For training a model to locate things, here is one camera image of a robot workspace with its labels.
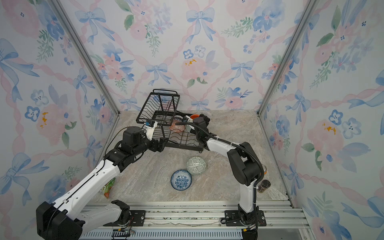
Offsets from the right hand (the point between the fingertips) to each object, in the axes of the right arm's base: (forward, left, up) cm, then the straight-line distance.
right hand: (201, 117), depth 95 cm
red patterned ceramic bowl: (+2, +17, -14) cm, 23 cm away
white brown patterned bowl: (+4, +16, -5) cm, 17 cm away
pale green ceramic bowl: (+1, +9, -12) cm, 15 cm away
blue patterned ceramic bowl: (-34, +12, -16) cm, 39 cm away
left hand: (-20, +21, +8) cm, 30 cm away
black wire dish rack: (+19, +34, -12) cm, 40 cm away
